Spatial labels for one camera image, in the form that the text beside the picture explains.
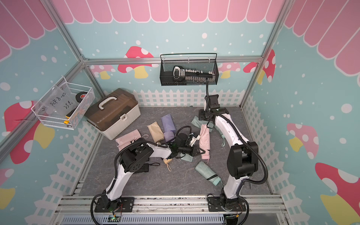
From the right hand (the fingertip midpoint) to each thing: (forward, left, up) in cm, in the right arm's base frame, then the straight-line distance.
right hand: (202, 114), depth 90 cm
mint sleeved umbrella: (-21, +10, -18) cm, 30 cm away
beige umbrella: (-24, +24, -16) cm, 38 cm away
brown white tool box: (+1, +58, +1) cm, 58 cm away
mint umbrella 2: (-32, -2, -17) cm, 36 cm away
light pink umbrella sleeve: (-9, +52, -16) cm, 55 cm away
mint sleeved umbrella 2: (+6, +1, -17) cm, 18 cm away
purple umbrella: (-5, +23, -17) cm, 29 cm away
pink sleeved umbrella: (-14, -1, -10) cm, 17 cm away
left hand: (-19, 0, -16) cm, 25 cm away
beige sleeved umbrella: (-1, +33, -17) cm, 37 cm away
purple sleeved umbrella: (+6, +25, -16) cm, 30 cm away
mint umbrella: (-5, -15, -17) cm, 24 cm away
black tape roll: (+2, +71, +16) cm, 73 cm away
